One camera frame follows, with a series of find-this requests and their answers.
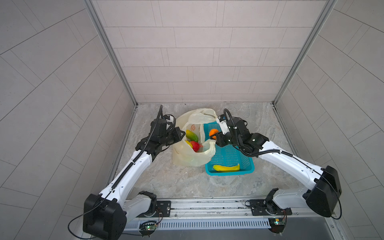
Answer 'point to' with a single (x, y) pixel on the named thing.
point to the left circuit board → (147, 228)
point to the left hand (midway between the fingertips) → (189, 131)
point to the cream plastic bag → (194, 119)
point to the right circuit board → (277, 224)
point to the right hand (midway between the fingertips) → (212, 136)
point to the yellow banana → (223, 168)
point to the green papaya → (191, 136)
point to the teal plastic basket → (227, 160)
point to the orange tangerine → (213, 132)
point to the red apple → (196, 146)
